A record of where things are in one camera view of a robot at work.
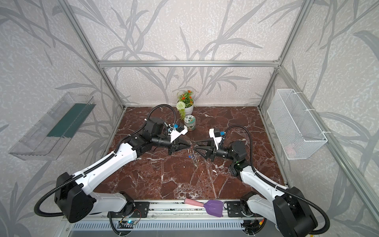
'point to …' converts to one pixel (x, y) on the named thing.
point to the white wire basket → (298, 135)
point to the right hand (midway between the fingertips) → (196, 142)
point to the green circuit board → (128, 222)
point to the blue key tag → (189, 156)
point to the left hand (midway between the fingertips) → (189, 141)
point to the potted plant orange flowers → (185, 104)
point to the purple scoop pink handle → (215, 207)
